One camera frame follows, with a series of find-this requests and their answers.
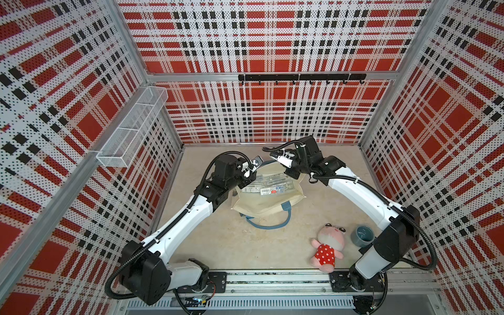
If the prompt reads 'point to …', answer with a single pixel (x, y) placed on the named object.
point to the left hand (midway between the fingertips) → (251, 164)
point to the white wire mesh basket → (128, 137)
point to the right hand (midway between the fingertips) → (288, 159)
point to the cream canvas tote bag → (250, 204)
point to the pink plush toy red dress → (331, 241)
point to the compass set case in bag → (270, 184)
